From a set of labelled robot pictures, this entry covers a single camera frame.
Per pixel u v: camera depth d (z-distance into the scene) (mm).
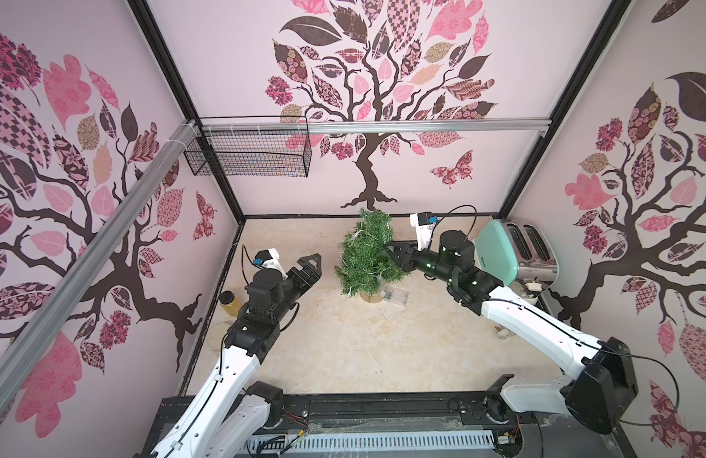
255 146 948
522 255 855
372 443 697
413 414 740
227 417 557
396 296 958
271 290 534
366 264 726
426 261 634
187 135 822
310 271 646
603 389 394
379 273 744
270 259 655
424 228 648
